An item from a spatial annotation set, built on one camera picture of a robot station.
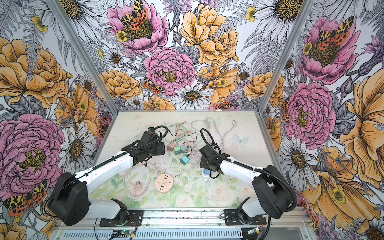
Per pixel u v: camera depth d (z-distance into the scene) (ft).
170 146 3.25
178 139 3.45
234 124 3.67
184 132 3.56
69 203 1.36
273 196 1.41
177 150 3.17
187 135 3.53
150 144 1.99
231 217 2.41
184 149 3.06
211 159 2.25
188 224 2.43
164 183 2.73
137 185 2.71
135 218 2.42
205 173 2.79
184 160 3.01
